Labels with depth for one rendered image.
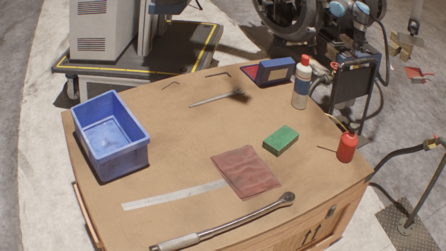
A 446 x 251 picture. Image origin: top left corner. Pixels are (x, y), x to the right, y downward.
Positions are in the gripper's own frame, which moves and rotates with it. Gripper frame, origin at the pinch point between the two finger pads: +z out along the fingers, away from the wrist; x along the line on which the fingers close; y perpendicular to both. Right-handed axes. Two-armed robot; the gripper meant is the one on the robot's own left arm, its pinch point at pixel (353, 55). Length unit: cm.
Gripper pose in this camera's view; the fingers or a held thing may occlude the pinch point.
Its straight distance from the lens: 223.0
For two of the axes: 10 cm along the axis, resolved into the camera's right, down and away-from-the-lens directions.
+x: 8.9, -2.5, 3.9
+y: 4.6, 5.9, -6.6
